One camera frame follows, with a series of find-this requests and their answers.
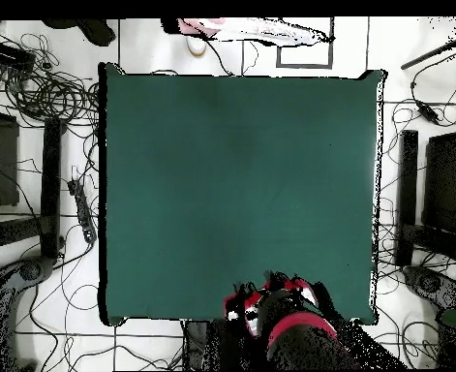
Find dark green table cloth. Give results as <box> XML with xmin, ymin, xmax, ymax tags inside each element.
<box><xmin>98</xmin><ymin>62</ymin><xmax>386</xmax><ymax>326</ymax></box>

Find black power strip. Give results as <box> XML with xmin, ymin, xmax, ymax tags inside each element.
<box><xmin>67</xmin><ymin>178</ymin><xmax>98</xmax><ymax>244</ymax></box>

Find person's light shoe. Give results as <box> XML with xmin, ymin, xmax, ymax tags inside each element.
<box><xmin>186</xmin><ymin>34</ymin><xmax>208</xmax><ymax>58</ymax></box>

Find black stand beam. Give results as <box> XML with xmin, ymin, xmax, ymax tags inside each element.
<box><xmin>395</xmin><ymin>129</ymin><xmax>419</xmax><ymax>268</ymax></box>
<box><xmin>40</xmin><ymin>117</ymin><xmax>63</xmax><ymax>261</ymax></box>

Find black stand base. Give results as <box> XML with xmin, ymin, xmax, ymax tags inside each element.
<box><xmin>401</xmin><ymin>264</ymin><xmax>456</xmax><ymax>311</ymax></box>
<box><xmin>0</xmin><ymin>255</ymin><xmax>55</xmax><ymax>372</ymax></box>

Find dark cabinet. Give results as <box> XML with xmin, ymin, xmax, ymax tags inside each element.
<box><xmin>0</xmin><ymin>109</ymin><xmax>20</xmax><ymax>208</ymax></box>
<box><xmin>422</xmin><ymin>131</ymin><xmax>456</xmax><ymax>233</ymax></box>

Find dark rounded object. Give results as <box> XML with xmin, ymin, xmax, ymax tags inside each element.
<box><xmin>43</xmin><ymin>17</ymin><xmax>117</xmax><ymax>47</ymax></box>

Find black power adapter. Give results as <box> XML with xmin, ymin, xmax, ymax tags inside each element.
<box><xmin>416</xmin><ymin>101</ymin><xmax>441</xmax><ymax>125</ymax></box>

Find black pole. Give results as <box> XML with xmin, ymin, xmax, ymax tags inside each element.
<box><xmin>400</xmin><ymin>36</ymin><xmax>456</xmax><ymax>71</ymax></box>

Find black electronics box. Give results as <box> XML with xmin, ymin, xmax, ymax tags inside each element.
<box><xmin>0</xmin><ymin>39</ymin><xmax>38</xmax><ymax>74</ymax></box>

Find tangled black cables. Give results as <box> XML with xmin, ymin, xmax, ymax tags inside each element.
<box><xmin>0</xmin><ymin>32</ymin><xmax>101</xmax><ymax>129</ymax></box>

